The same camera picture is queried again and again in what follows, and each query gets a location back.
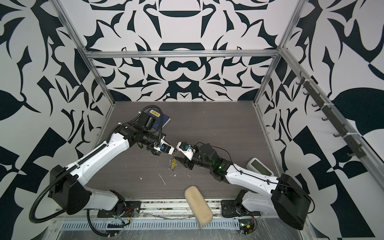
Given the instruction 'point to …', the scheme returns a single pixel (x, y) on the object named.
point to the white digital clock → (256, 165)
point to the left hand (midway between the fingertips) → (175, 143)
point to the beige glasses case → (200, 210)
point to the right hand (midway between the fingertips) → (178, 151)
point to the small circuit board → (246, 226)
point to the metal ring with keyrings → (172, 163)
